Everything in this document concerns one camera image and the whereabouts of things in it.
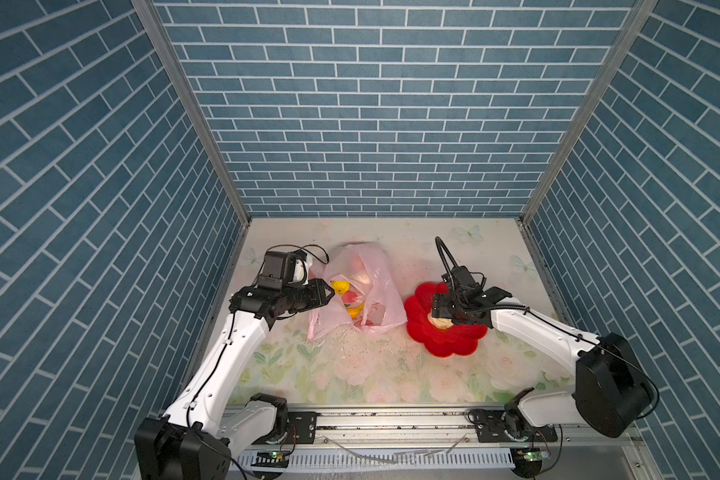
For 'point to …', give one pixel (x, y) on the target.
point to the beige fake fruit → (442, 323)
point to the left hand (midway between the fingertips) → (330, 292)
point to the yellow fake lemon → (341, 286)
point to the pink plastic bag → (362, 267)
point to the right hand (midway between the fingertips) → (440, 304)
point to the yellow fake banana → (353, 312)
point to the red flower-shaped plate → (458, 339)
